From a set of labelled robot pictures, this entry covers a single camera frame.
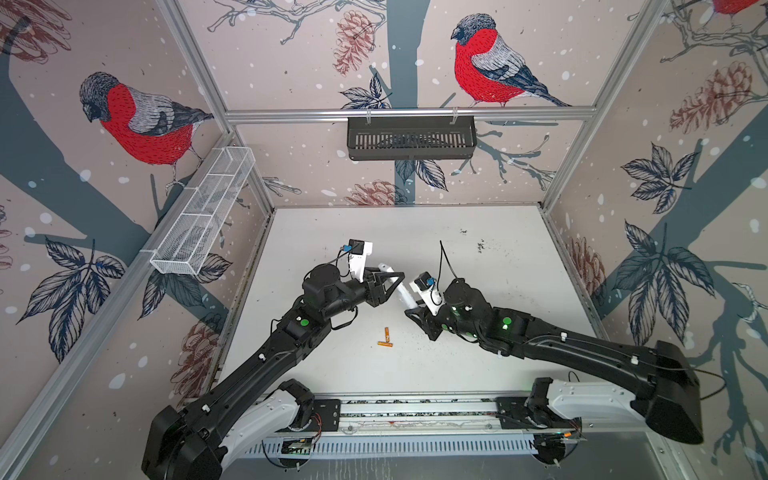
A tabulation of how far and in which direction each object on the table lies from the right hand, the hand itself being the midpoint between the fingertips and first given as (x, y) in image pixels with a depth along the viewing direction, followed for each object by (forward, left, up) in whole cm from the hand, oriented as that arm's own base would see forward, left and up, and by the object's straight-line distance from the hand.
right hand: (407, 311), depth 74 cm
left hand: (+3, +2, +12) cm, 12 cm away
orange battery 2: (-2, +6, -17) cm, 19 cm away
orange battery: (+1, +6, -17) cm, 19 cm away
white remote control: (+1, +1, +8) cm, 8 cm away
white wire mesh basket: (+20, +55, +16) cm, 61 cm away
